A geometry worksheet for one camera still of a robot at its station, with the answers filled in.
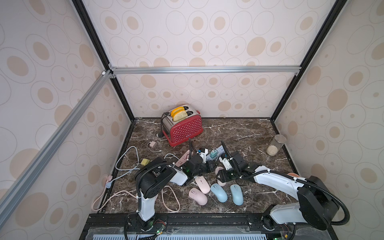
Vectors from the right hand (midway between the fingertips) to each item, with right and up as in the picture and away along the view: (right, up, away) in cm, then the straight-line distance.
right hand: (220, 177), depth 85 cm
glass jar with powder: (+38, +17, +13) cm, 44 cm away
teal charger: (-3, +13, +6) cm, 14 cm away
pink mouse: (-10, -4, 0) cm, 11 cm away
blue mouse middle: (0, -7, -4) cm, 9 cm away
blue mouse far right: (+9, -9, -5) cm, 13 cm away
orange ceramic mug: (+39, +3, -4) cm, 40 cm away
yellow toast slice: (-25, +38, +9) cm, 46 cm away
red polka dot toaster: (-23, +32, +9) cm, 40 cm away
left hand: (+1, +8, 0) cm, 8 cm away
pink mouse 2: (-12, -9, -5) cm, 16 cm away
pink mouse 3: (-2, +4, -3) cm, 6 cm away
